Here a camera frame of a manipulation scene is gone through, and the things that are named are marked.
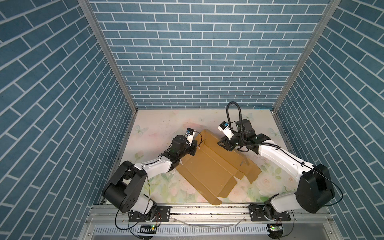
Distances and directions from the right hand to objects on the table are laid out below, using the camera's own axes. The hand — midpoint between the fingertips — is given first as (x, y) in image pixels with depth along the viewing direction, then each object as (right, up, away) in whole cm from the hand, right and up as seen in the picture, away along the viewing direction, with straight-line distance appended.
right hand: (219, 139), depth 84 cm
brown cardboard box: (-3, -19, +7) cm, 20 cm away
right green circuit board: (+26, -43, -10) cm, 52 cm away
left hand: (-12, -2, +4) cm, 13 cm away
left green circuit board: (-37, -43, -12) cm, 58 cm away
